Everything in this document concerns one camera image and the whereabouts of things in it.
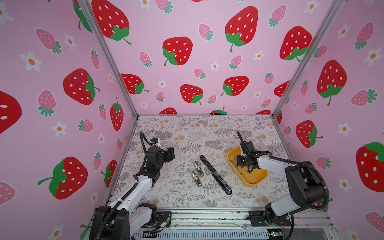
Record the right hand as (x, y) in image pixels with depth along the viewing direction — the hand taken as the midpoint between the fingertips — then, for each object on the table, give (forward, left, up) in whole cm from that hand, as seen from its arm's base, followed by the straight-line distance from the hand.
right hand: (240, 159), depth 95 cm
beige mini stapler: (-17, +26, +1) cm, 31 cm away
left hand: (-5, +45, +13) cm, 47 cm away
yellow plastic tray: (-9, -10, -1) cm, 13 cm away
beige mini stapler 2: (-10, +26, +1) cm, 28 cm away
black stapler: (-14, +15, +2) cm, 20 cm away
